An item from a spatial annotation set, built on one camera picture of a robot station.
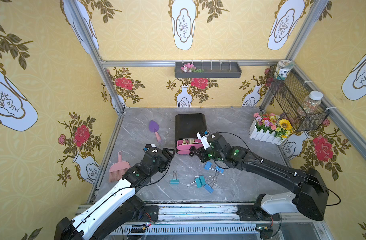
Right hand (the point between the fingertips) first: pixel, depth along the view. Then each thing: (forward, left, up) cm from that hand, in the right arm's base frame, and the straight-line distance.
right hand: (197, 147), depth 80 cm
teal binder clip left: (-13, +12, -15) cm, 24 cm away
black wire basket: (+33, -56, +11) cm, 65 cm away
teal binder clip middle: (-13, -2, -15) cm, 20 cm away
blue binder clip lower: (-16, -7, -15) cm, 23 cm away
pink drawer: (+3, +3, -1) cm, 4 cm away
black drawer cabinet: (+15, +7, -1) cm, 17 cm away
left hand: (-3, +15, 0) cm, 15 cm away
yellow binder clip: (+5, +6, -3) cm, 8 cm away
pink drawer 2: (+4, +7, -13) cm, 15 cm away
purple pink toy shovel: (+26, +31, -16) cm, 44 cm away
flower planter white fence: (+17, -44, -3) cm, 47 cm away
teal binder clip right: (-13, -2, -15) cm, 20 cm away
